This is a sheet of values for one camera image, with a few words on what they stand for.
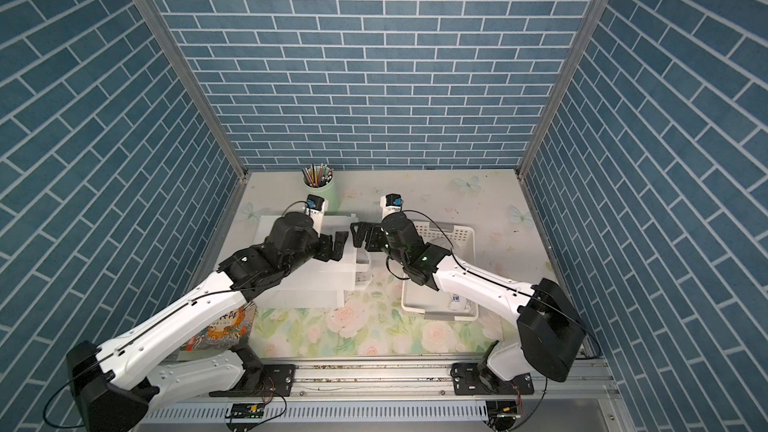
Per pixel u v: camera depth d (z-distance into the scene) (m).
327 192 0.97
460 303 0.83
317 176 1.02
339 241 0.68
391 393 0.74
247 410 0.72
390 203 0.71
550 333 0.42
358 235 0.70
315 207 0.63
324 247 0.65
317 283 0.79
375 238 0.69
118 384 0.38
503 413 0.70
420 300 0.87
